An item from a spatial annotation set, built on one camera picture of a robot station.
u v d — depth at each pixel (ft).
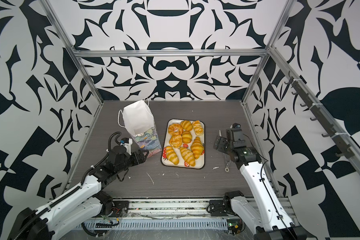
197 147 2.99
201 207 2.50
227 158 2.94
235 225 2.34
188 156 2.85
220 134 3.11
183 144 3.16
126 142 2.44
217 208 2.44
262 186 1.44
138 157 2.40
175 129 3.41
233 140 1.83
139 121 3.07
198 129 3.26
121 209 2.39
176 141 3.08
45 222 1.35
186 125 3.33
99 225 2.39
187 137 3.16
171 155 2.92
